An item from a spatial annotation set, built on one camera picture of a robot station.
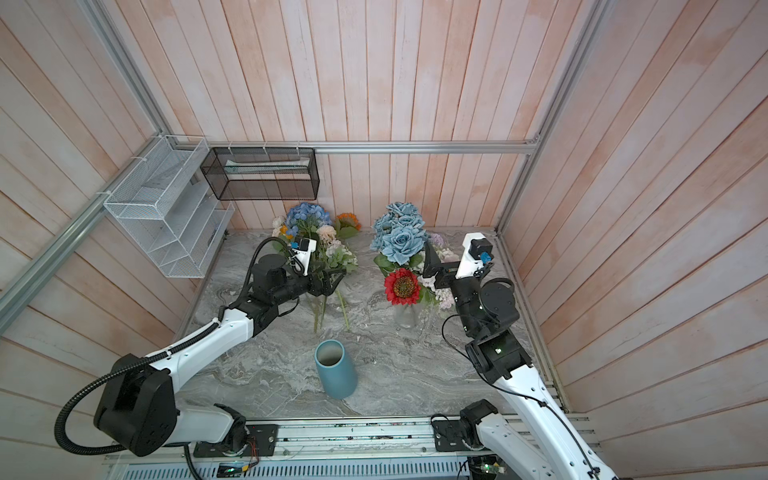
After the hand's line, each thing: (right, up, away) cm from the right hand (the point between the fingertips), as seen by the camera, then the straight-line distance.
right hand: (448, 240), depth 63 cm
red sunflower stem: (-9, -11, +8) cm, 16 cm away
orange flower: (-28, +9, +55) cm, 62 cm away
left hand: (-27, -8, +17) cm, 33 cm away
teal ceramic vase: (-25, -30, +5) cm, 39 cm away
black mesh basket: (-56, +26, +40) cm, 74 cm away
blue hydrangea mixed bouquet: (-42, +10, +45) cm, 62 cm away
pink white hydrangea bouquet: (+1, -13, +7) cm, 15 cm away
